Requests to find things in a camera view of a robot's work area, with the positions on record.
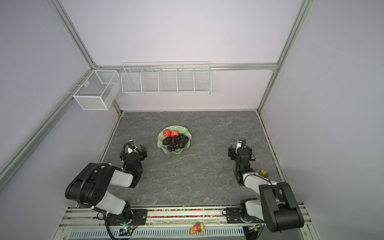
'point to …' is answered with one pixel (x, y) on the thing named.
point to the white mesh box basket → (99, 90)
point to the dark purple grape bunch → (174, 145)
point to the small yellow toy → (264, 173)
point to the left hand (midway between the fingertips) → (134, 148)
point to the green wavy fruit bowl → (180, 129)
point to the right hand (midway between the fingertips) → (241, 147)
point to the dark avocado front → (167, 141)
